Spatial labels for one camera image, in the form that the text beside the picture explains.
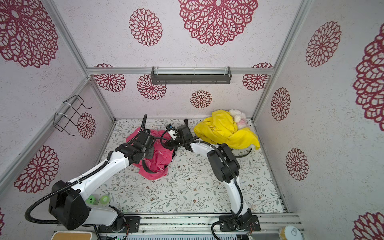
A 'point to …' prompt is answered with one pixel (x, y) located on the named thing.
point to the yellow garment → (221, 128)
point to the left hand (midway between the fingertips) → (146, 150)
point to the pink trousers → (157, 167)
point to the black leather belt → (143, 126)
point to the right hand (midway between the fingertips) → (167, 137)
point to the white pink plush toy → (239, 118)
